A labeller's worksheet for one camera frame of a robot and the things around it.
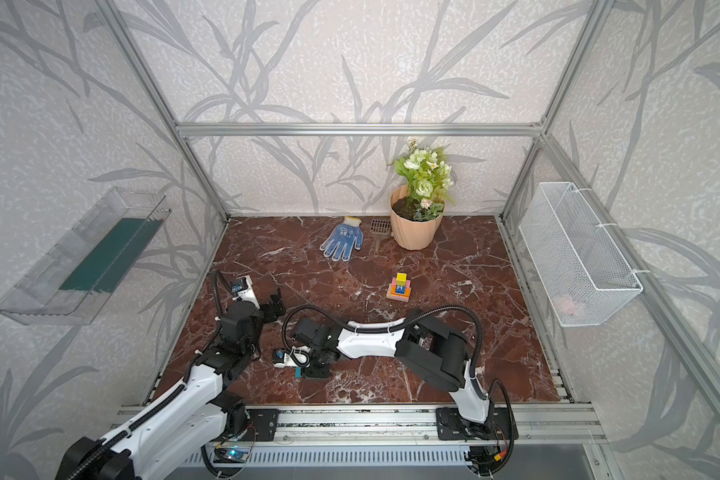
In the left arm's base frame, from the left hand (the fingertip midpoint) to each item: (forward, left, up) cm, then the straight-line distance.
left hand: (271, 283), depth 84 cm
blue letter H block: (+3, -38, -9) cm, 39 cm away
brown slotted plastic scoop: (+33, -32, -13) cm, 47 cm away
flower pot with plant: (+30, -44, +1) cm, 53 cm away
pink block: (+7, -36, -11) cm, 38 cm away
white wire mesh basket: (-9, -73, +22) cm, 77 cm away
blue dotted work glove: (+26, -16, -15) cm, 34 cm away
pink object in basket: (-10, -77, +8) cm, 78 cm away
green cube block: (+5, -38, -8) cm, 39 cm away
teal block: (-20, -9, -14) cm, 26 cm away
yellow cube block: (+5, -38, -5) cm, 38 cm away
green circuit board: (-39, +3, -14) cm, 42 cm away
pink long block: (+3, -35, -13) cm, 37 cm away
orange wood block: (+3, -36, -10) cm, 38 cm away
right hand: (-16, -10, -13) cm, 23 cm away
